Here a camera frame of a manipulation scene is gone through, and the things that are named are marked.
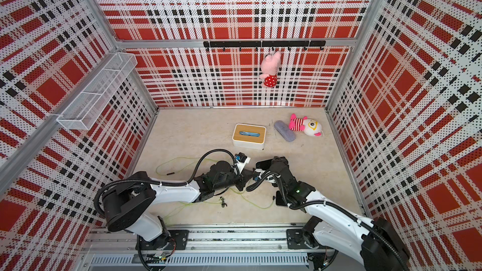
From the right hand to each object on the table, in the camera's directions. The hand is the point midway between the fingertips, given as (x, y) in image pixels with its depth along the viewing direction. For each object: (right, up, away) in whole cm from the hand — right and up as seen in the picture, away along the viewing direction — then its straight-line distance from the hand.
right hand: (281, 160), depth 83 cm
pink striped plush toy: (+19, +15, +18) cm, 30 cm away
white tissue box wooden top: (-15, +10, +21) cm, 28 cm away
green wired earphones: (-28, -19, +1) cm, 34 cm away
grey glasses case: (+5, +13, +24) cm, 28 cm away
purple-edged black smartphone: (-4, -9, -23) cm, 25 cm away
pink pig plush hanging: (-4, +46, +10) cm, 47 cm away
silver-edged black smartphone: (-8, -1, -3) cm, 9 cm away
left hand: (-11, -5, -1) cm, 12 cm away
